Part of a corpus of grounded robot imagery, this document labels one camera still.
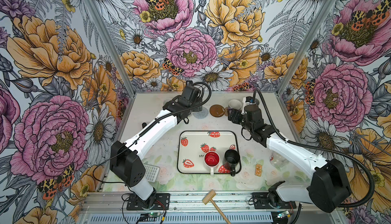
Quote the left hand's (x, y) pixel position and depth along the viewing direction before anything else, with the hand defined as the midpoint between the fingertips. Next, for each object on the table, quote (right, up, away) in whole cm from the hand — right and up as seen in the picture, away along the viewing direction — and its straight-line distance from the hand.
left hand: (192, 105), depth 82 cm
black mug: (+22, -29, +3) cm, 36 cm away
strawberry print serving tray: (0, -25, +12) cm, 28 cm away
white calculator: (-21, -36, 0) cm, 42 cm away
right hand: (+22, -6, +2) cm, 23 cm away
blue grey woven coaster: (+5, -6, +26) cm, 27 cm away
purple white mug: (+27, +1, +20) cm, 34 cm away
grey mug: (+42, +3, +19) cm, 46 cm away
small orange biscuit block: (+36, -35, +1) cm, 50 cm away
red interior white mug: (+11, -30, +3) cm, 32 cm away
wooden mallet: (+9, -44, -8) cm, 46 cm away
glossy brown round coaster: (+17, -4, +29) cm, 34 cm away
